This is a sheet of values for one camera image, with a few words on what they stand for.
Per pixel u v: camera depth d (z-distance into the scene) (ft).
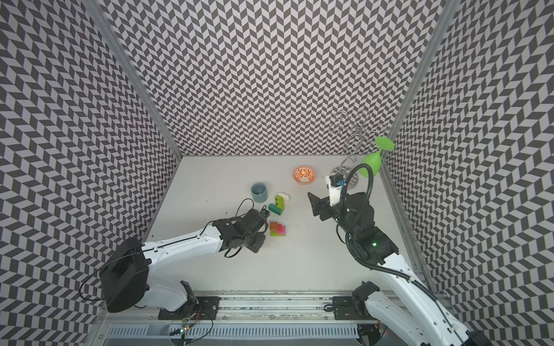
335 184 1.86
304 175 3.55
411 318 1.69
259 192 3.31
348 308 2.37
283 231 2.84
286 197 3.26
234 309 2.43
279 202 3.26
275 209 3.21
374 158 2.75
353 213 1.66
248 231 2.10
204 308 2.37
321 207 1.99
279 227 2.83
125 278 1.36
